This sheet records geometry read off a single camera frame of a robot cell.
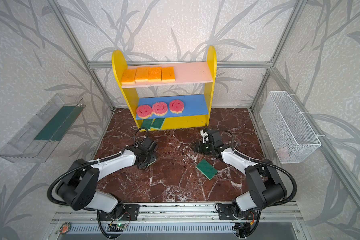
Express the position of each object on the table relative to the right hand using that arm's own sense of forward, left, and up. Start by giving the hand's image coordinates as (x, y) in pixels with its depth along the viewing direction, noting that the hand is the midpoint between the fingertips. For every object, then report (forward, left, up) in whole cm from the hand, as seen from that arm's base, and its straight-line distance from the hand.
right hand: (194, 142), depth 89 cm
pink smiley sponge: (+18, +32, +9) cm, 37 cm away
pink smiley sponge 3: (+24, +11, +8) cm, 27 cm away
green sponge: (+20, +34, -6) cm, 39 cm away
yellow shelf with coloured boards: (+23, -2, +5) cm, 24 cm away
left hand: (-4, +24, -6) cm, 25 cm away
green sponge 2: (+21, +26, -7) cm, 34 cm away
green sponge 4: (-8, +24, -7) cm, 26 cm away
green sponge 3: (-14, -8, -8) cm, 18 cm away
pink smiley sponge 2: (+21, +22, +8) cm, 32 cm away
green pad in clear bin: (-7, +58, +28) cm, 65 cm away
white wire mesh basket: (-11, -40, +25) cm, 49 cm away
